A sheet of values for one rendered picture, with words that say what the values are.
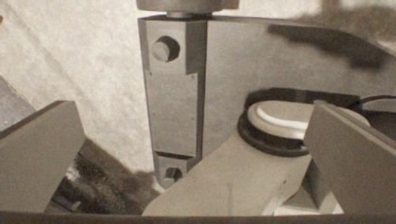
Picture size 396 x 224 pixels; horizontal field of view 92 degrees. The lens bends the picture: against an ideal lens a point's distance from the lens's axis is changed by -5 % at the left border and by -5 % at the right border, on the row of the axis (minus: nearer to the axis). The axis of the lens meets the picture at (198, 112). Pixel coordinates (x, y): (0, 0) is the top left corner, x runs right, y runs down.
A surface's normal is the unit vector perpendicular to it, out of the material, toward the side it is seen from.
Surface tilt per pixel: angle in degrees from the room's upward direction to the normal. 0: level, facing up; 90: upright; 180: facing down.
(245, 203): 90
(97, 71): 0
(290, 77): 0
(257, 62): 0
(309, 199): 90
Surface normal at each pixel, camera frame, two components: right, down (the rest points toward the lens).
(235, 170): 0.03, -0.87
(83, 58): -0.18, 0.48
